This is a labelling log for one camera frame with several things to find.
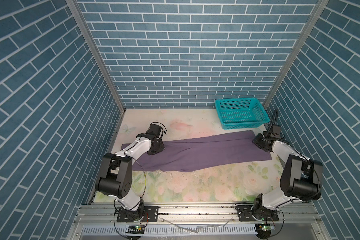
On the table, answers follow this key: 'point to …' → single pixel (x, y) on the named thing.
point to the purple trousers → (196, 153)
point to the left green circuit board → (136, 229)
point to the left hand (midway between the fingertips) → (160, 148)
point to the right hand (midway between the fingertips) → (255, 138)
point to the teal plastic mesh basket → (241, 113)
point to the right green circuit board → (264, 230)
